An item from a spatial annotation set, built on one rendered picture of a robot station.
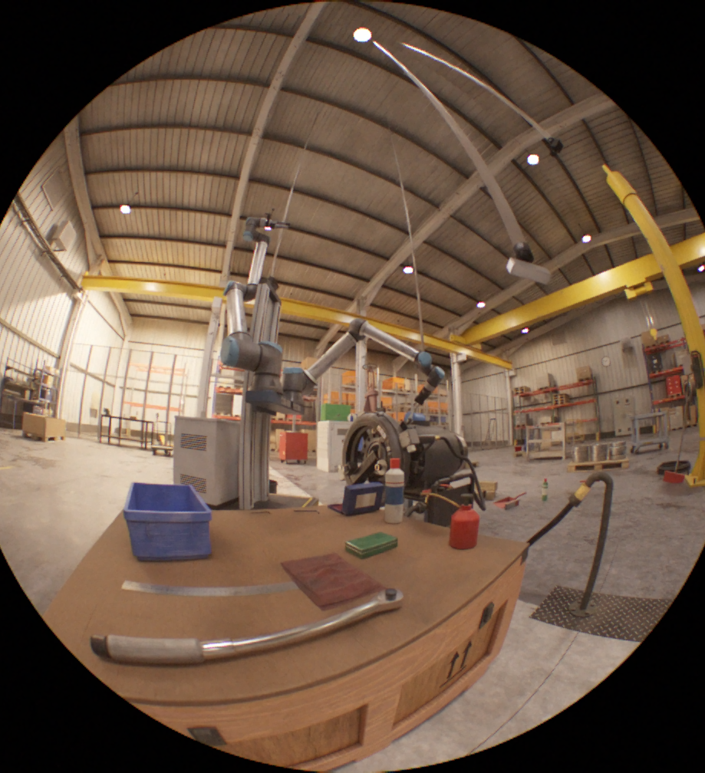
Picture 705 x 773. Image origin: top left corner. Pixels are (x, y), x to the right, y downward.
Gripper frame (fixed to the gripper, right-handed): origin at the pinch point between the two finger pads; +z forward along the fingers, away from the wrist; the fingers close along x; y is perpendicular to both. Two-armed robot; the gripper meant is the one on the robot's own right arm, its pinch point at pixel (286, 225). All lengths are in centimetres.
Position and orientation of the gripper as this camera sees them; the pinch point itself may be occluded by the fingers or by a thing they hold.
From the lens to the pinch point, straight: 225.8
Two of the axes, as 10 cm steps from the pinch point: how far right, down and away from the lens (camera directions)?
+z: 9.7, 1.1, 2.3
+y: -2.4, 6.8, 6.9
